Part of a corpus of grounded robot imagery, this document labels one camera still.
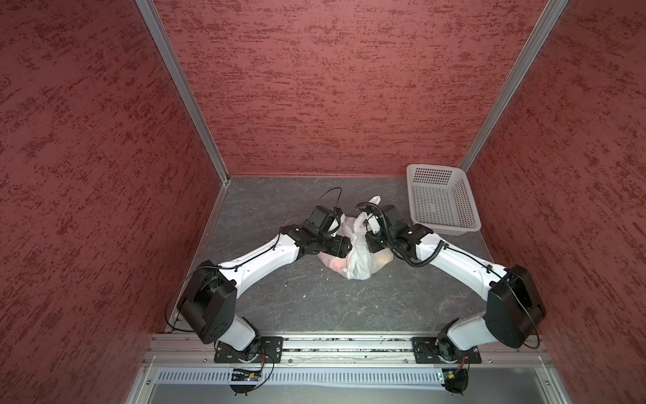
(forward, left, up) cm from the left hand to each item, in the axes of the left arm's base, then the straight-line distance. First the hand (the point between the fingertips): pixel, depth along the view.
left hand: (340, 249), depth 83 cm
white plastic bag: (-3, -7, -4) cm, 9 cm away
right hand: (+4, -11, -2) cm, 11 cm away
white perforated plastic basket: (+34, -48, -12) cm, 60 cm away
